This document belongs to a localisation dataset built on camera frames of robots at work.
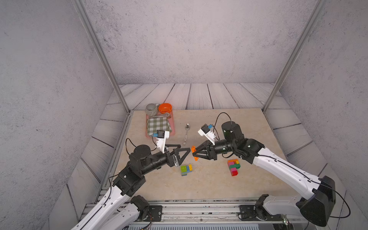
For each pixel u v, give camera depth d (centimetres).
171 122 112
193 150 63
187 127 108
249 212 73
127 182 48
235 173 86
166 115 114
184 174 85
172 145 65
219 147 60
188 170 81
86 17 73
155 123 111
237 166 87
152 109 118
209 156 60
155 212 73
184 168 82
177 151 54
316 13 72
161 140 57
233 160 89
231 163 87
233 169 88
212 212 75
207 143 61
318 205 37
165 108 119
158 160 54
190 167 82
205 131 60
